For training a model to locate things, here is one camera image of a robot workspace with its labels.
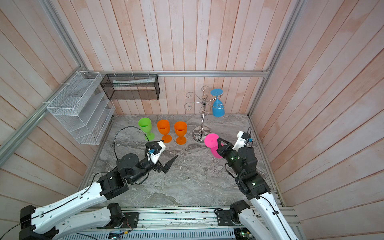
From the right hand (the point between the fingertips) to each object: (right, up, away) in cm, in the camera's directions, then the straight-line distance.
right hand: (216, 138), depth 69 cm
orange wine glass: (-19, +6, +29) cm, 35 cm away
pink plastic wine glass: (-2, -1, +2) cm, 3 cm away
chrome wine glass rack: (-3, +1, +38) cm, 38 cm away
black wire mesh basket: (-55, +36, +39) cm, 76 cm away
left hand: (-22, -5, -3) cm, 23 cm away
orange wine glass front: (-29, +6, +25) cm, 39 cm away
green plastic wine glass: (-42, +8, +28) cm, 51 cm away
